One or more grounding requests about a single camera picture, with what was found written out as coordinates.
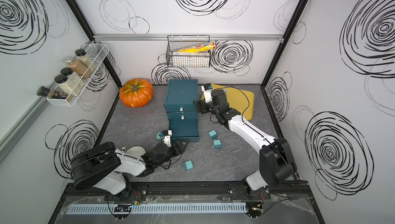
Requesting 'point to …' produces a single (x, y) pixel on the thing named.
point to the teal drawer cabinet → (183, 118)
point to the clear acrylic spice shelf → (100, 51)
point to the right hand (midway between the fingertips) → (199, 100)
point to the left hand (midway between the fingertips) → (186, 143)
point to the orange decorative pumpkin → (136, 92)
